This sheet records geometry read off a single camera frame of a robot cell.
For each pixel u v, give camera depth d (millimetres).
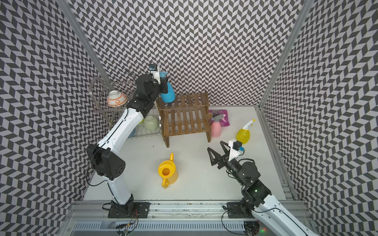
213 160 617
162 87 704
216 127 917
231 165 591
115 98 792
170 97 821
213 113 1079
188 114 965
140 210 724
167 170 758
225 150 707
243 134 912
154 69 642
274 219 493
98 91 1444
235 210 725
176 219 710
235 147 583
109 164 465
